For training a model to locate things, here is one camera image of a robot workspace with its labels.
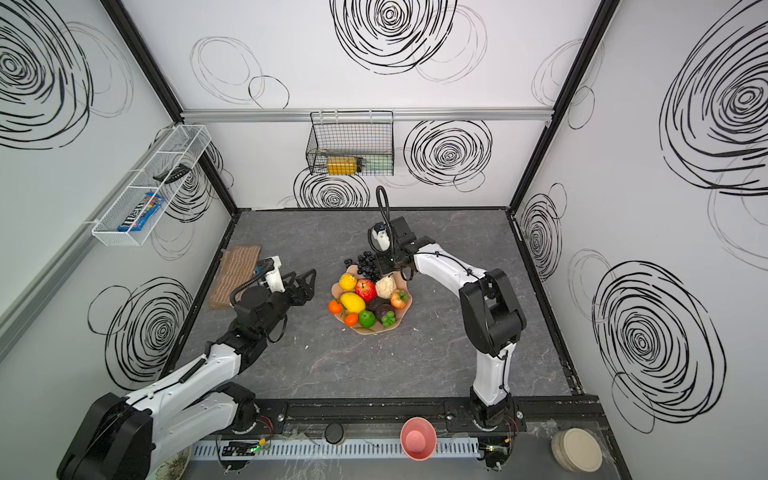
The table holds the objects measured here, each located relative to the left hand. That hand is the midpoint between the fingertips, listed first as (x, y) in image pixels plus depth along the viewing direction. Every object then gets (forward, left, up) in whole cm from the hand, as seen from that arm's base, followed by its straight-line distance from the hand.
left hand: (308, 271), depth 81 cm
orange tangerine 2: (-9, -12, -10) cm, 18 cm away
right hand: (+10, -19, -8) cm, 23 cm away
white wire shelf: (+34, +42, +16) cm, 57 cm away
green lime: (-9, -17, -10) cm, 21 cm away
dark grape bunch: (+9, -15, -10) cm, 20 cm away
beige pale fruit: (+2, -21, -9) cm, 23 cm away
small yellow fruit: (+3, -9, -10) cm, 14 cm away
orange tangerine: (-6, -7, -9) cm, 13 cm away
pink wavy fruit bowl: (+1, -6, -12) cm, 14 cm away
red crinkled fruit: (+2, -15, -12) cm, 19 cm away
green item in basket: (+28, -19, +15) cm, 38 cm away
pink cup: (-35, -31, -17) cm, 50 cm away
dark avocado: (-3, -18, -12) cm, 22 cm away
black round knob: (-36, -12, -7) cm, 39 cm away
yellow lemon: (-4, -12, -9) cm, 16 cm away
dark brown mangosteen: (-8, -22, -9) cm, 25 cm away
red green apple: (-2, -25, -9) cm, 27 cm away
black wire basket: (+44, -8, +12) cm, 46 cm away
